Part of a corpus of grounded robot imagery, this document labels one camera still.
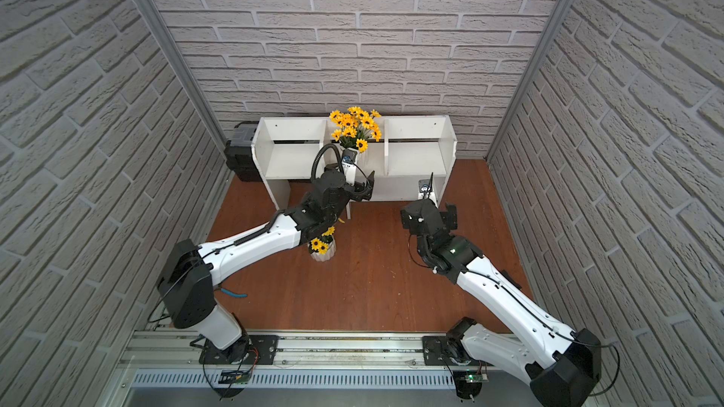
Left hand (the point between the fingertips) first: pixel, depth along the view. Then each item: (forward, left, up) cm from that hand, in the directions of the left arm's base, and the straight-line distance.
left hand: (365, 165), depth 78 cm
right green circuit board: (-48, -29, -28) cm, 63 cm away
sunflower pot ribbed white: (-16, +13, -26) cm, 33 cm away
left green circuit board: (-47, +34, -33) cm, 66 cm away
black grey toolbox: (+19, +46, -14) cm, 52 cm away
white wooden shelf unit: (+12, -15, -5) cm, 20 cm away
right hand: (-10, -19, -5) cm, 22 cm away
